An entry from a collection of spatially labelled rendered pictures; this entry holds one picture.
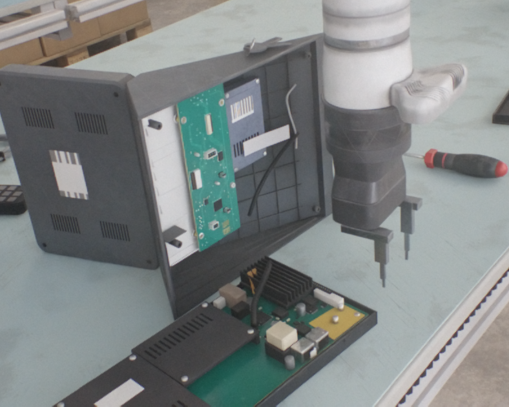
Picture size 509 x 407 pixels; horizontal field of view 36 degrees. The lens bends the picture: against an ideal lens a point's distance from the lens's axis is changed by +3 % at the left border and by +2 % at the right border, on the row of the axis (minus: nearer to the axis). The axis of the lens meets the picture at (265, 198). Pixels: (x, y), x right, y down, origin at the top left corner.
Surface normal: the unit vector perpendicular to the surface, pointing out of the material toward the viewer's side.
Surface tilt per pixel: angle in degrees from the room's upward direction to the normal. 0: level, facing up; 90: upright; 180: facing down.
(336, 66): 82
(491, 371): 0
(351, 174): 102
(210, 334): 0
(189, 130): 90
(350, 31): 90
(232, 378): 0
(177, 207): 90
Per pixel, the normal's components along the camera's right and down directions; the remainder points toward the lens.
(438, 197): -0.09, -0.87
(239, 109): 0.73, 0.27
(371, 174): 0.02, 0.58
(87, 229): -0.39, 0.48
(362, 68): -0.18, 0.36
